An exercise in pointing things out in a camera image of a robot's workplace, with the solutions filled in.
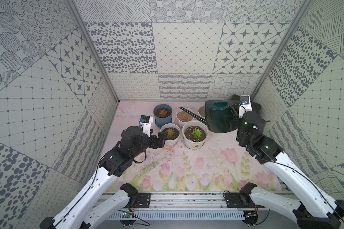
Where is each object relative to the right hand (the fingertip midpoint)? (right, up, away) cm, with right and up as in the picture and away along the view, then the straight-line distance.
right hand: (248, 109), depth 65 cm
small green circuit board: (-59, -54, +7) cm, 80 cm away
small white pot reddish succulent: (-29, -5, +31) cm, 43 cm away
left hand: (-42, -9, +3) cm, 43 cm away
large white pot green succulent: (-22, -15, +23) cm, 36 cm away
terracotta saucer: (-39, -24, +28) cm, 53 cm away
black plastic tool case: (+30, +4, +47) cm, 56 cm away
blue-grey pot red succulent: (-43, -3, +34) cm, 55 cm away
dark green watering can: (-12, -3, +2) cm, 13 cm away
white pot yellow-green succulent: (-35, -14, +25) cm, 46 cm away
